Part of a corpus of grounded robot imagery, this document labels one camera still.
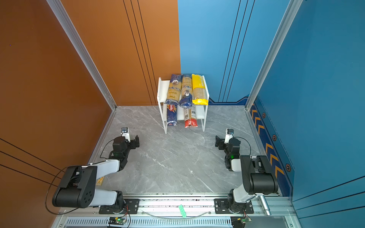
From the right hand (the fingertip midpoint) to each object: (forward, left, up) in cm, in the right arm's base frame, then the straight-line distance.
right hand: (223, 136), depth 94 cm
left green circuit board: (-45, +59, -7) cm, 75 cm away
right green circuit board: (-46, -2, -9) cm, 46 cm away
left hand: (-1, +61, +4) cm, 62 cm away
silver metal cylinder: (-38, -16, -5) cm, 42 cm away
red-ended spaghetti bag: (+4, +22, +13) cm, 26 cm away
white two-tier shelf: (+15, +38, +27) cm, 49 cm away
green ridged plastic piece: (-41, +26, -5) cm, 49 cm away
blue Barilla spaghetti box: (+7, +33, +14) cm, 37 cm away
